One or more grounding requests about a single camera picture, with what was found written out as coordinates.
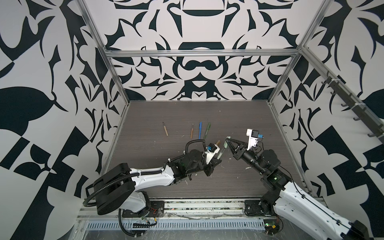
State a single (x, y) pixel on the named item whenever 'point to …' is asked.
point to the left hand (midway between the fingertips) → (222, 157)
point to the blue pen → (200, 129)
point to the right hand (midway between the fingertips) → (227, 140)
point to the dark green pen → (207, 130)
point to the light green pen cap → (225, 144)
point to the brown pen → (192, 131)
